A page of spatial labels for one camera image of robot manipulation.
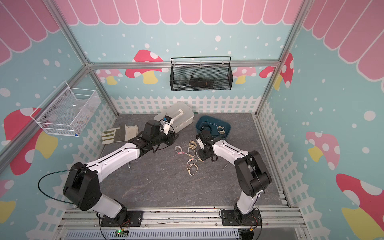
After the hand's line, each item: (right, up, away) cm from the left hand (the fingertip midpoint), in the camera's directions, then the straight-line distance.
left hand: (175, 135), depth 86 cm
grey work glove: (-43, 0, +22) cm, 48 cm away
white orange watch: (+8, -16, +8) cm, 19 cm away
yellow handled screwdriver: (+30, -19, +6) cm, 36 cm away
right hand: (+17, -12, +8) cm, 22 cm away
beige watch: (+30, +1, +21) cm, 36 cm away
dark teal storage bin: (+25, +8, +27) cm, 38 cm away
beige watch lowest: (+7, -21, +4) cm, 22 cm away
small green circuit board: (-25, -48, -13) cm, 55 cm away
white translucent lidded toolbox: (0, +13, +17) cm, 22 cm away
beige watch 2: (+10, -7, +15) cm, 19 cm away
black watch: (+17, +3, -10) cm, 20 cm away
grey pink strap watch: (+2, -12, +11) cm, 16 cm away
